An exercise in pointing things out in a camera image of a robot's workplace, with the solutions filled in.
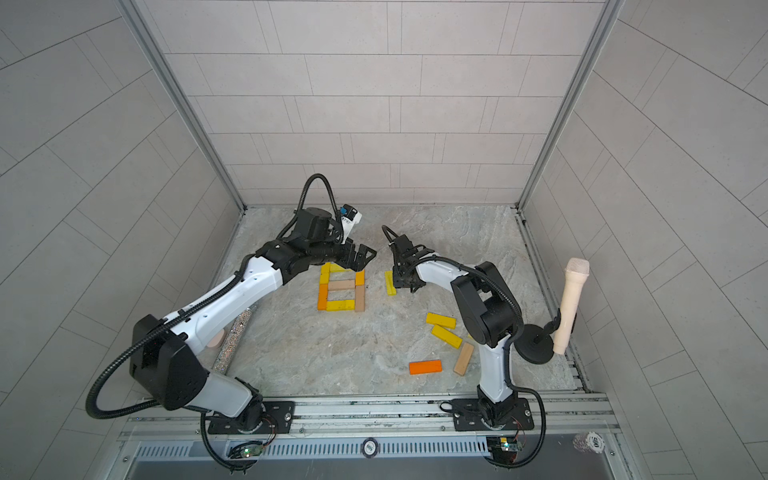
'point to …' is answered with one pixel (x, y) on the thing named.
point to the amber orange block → (360, 278)
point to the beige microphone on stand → (576, 270)
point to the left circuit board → (246, 450)
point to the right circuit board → (503, 448)
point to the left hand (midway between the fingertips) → (370, 245)
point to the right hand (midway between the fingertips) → (402, 279)
